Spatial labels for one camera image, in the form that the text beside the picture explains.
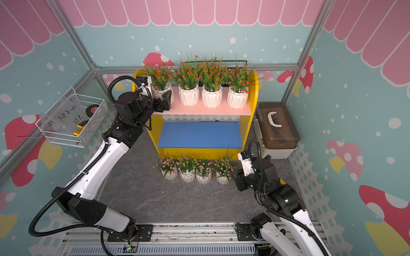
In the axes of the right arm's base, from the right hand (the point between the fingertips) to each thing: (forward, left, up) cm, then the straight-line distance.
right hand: (234, 171), depth 68 cm
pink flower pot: (+6, +31, -11) cm, 34 cm away
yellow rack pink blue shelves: (+33, +18, -10) cm, 39 cm away
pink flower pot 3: (+6, +14, -10) cm, 18 cm away
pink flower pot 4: (+6, +4, -9) cm, 12 cm away
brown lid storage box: (+31, -29, -8) cm, 43 cm away
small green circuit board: (-25, +49, -25) cm, 60 cm away
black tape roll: (+30, +70, +11) cm, 77 cm away
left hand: (+27, +31, +22) cm, 46 cm away
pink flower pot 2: (+9, +23, -14) cm, 28 cm away
